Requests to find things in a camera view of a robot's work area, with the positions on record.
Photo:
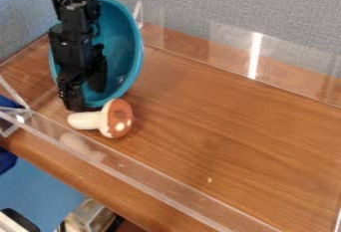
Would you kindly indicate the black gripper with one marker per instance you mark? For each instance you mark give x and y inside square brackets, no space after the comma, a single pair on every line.
[78,55]

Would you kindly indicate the brown toy mushroom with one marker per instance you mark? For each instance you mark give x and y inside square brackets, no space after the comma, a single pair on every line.
[113,120]

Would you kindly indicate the blue plastic bowl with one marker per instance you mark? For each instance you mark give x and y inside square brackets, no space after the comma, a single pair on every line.
[124,50]

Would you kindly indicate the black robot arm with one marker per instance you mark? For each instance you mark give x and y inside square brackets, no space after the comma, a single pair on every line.
[78,56]

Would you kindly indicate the clear acrylic back barrier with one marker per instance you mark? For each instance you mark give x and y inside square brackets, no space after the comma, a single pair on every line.
[248,63]

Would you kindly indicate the clear acrylic barrier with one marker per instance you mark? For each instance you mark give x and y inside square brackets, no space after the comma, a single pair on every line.
[107,174]
[248,63]

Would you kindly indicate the clear acrylic front barrier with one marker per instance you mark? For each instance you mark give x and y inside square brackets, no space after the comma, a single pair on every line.
[107,174]

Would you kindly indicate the clear acrylic corner bracket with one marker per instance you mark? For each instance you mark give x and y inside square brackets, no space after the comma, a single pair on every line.
[140,14]

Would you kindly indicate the metal frame under table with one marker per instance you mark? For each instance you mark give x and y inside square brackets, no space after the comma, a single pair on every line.
[90,217]

